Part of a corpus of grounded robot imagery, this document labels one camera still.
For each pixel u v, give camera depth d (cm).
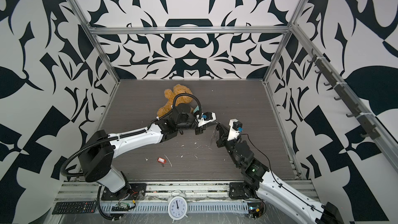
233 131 63
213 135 74
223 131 69
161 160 83
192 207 71
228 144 66
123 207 72
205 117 63
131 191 73
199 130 67
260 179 55
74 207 69
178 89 102
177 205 69
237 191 74
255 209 71
